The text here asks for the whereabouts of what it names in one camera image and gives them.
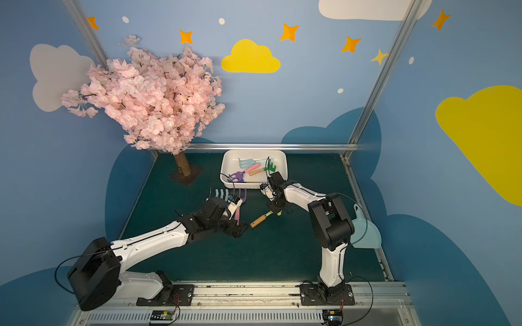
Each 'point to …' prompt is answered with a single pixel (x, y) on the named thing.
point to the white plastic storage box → (230, 163)
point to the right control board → (333, 317)
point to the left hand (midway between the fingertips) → (241, 217)
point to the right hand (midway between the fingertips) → (279, 203)
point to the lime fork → (253, 223)
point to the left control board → (162, 315)
